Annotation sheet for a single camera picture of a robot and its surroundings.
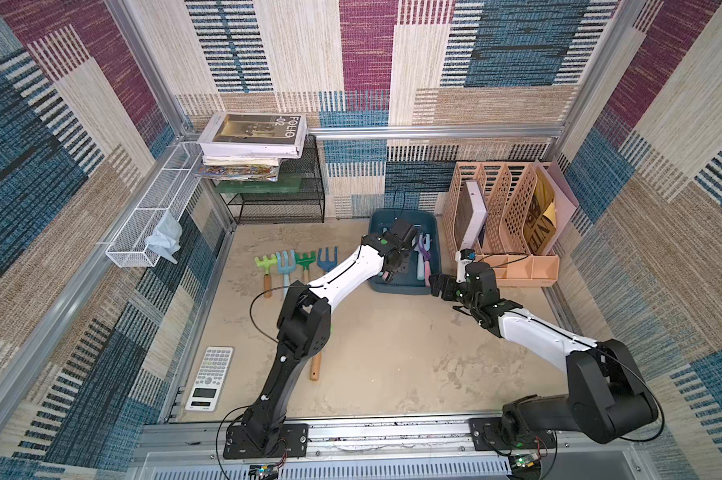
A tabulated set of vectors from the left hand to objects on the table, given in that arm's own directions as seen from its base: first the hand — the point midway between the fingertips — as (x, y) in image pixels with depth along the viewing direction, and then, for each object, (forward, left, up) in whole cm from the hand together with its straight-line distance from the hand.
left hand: (398, 259), depth 95 cm
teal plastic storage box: (0, -4, -10) cm, 11 cm away
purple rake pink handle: (+3, -11, -8) cm, 14 cm away
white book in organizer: (+10, -23, +9) cm, 27 cm away
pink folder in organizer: (+4, -45, +19) cm, 49 cm away
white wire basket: (-14, +64, +23) cm, 69 cm away
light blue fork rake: (+5, +38, -10) cm, 39 cm away
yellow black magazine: (+10, -46, +6) cm, 47 cm away
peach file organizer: (+26, -42, +4) cm, 49 cm away
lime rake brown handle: (+8, +45, -11) cm, 47 cm away
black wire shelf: (+31, +33, -5) cm, 46 cm away
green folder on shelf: (+21, +37, +13) cm, 45 cm away
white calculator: (-28, +53, -11) cm, 61 cm away
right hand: (-7, -13, 0) cm, 14 cm away
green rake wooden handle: (+8, +31, -11) cm, 34 cm away
